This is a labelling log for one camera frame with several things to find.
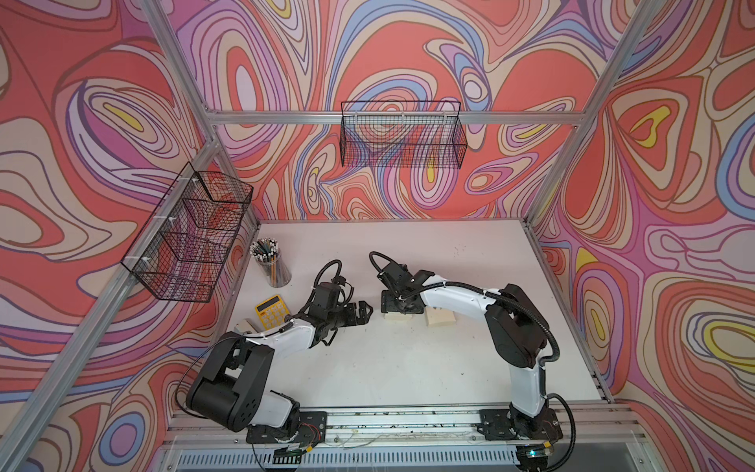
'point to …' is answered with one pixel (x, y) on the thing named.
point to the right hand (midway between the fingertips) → (398, 312)
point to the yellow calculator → (271, 312)
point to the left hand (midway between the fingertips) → (365, 312)
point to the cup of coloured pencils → (267, 254)
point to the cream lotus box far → (397, 316)
